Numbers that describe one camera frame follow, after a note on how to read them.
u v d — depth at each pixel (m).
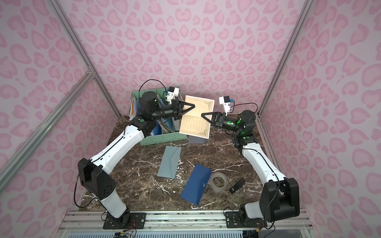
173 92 0.66
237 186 0.84
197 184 0.84
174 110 0.61
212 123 0.65
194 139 1.04
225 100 0.64
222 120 0.61
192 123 0.64
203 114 0.66
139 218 0.74
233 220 0.72
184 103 0.65
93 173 0.43
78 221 0.75
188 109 0.65
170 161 0.91
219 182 0.86
